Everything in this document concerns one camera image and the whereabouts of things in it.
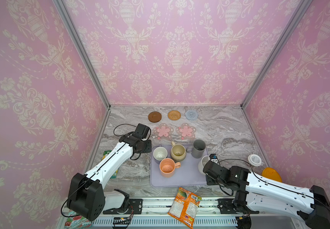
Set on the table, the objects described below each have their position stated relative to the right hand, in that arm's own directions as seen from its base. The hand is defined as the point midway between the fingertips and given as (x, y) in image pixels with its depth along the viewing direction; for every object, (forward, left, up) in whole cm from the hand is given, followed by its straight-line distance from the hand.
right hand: (207, 177), depth 78 cm
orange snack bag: (-13, +13, -4) cm, 19 cm away
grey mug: (+19, +1, -4) cm, 19 cm away
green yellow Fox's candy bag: (+5, +53, -5) cm, 54 cm away
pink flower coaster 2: (+35, +7, -6) cm, 36 cm away
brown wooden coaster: (+49, +30, -5) cm, 58 cm away
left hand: (+16, +32, +6) cm, 36 cm away
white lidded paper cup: (+8, -30, 0) cm, 31 cm away
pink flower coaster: (+34, +24, -5) cm, 42 cm away
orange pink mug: (+8, +22, -5) cm, 24 cm away
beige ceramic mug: (+18, +14, -4) cm, 23 cm away
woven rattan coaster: (+51, +15, -6) cm, 54 cm away
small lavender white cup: (+16, +26, -2) cm, 31 cm away
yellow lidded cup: (-1, -33, +3) cm, 34 cm away
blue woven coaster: (+52, +1, -6) cm, 52 cm away
